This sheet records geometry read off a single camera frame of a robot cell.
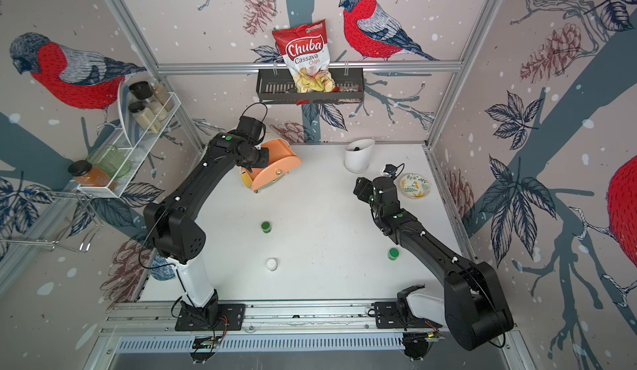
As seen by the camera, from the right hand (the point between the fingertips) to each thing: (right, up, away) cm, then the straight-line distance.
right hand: (363, 179), depth 87 cm
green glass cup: (-76, +7, -18) cm, 78 cm away
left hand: (-35, +9, +1) cm, 36 cm away
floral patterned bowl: (+25, -4, +17) cm, 30 cm away
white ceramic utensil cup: (0, +10, +17) cm, 20 cm away
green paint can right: (+10, -25, -3) cm, 28 cm away
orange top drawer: (-28, +6, -3) cm, 29 cm away
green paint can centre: (-36, -18, +4) cm, 40 cm away
